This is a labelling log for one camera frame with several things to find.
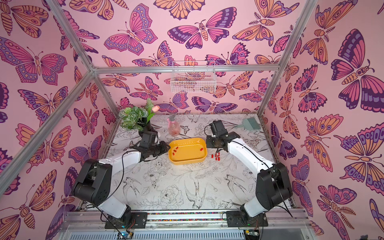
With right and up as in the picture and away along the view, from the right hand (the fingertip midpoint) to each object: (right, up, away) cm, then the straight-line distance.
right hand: (207, 142), depth 87 cm
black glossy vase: (-38, +10, +7) cm, 39 cm away
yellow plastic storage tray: (-13, -7, +14) cm, 20 cm away
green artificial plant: (-44, +15, -3) cm, 46 cm away
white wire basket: (-7, +41, +8) cm, 42 cm away
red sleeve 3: (+6, -9, +11) cm, 15 cm away
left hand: (-22, -3, +6) cm, 23 cm away
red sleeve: (+4, -10, +10) cm, 15 cm away
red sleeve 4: (+9, -8, +11) cm, 16 cm away
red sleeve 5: (-19, -5, +13) cm, 24 cm away
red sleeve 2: (+8, -12, +8) cm, 16 cm away
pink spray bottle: (-23, +9, +22) cm, 33 cm away
